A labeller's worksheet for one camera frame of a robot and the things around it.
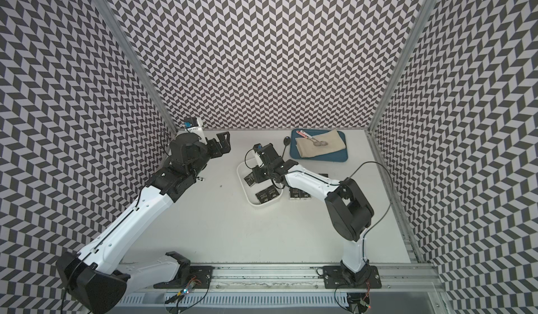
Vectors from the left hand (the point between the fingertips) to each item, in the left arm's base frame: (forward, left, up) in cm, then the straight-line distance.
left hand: (219, 138), depth 73 cm
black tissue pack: (-6, -28, -30) cm, 42 cm away
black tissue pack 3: (-8, -12, -30) cm, 33 cm away
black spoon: (+25, -25, -30) cm, 46 cm away
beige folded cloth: (+20, -36, -30) cm, 51 cm away
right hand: (-2, -12, -22) cm, 25 cm away
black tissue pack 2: (-4, -9, -22) cm, 24 cm away
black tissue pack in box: (-7, -32, -29) cm, 44 cm away
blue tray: (+14, -51, -29) cm, 61 cm away
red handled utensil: (+24, -41, -30) cm, 56 cm away
